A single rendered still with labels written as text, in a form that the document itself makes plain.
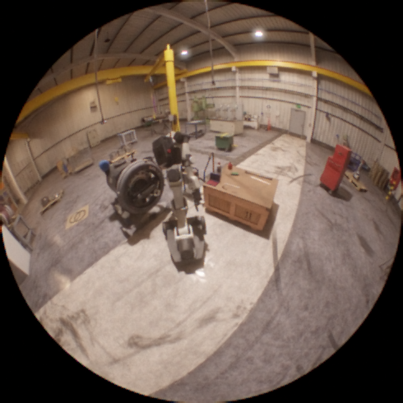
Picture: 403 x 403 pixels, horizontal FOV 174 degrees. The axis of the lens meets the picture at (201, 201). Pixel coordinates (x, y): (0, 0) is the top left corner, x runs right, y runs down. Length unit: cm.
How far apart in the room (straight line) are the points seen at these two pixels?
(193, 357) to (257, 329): 68
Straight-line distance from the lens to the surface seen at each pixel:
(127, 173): 165
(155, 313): 161
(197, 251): 152
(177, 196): 156
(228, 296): 153
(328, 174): 381
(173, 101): 516
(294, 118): 1114
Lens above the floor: 151
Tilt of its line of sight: 40 degrees down
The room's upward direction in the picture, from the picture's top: 4 degrees counter-clockwise
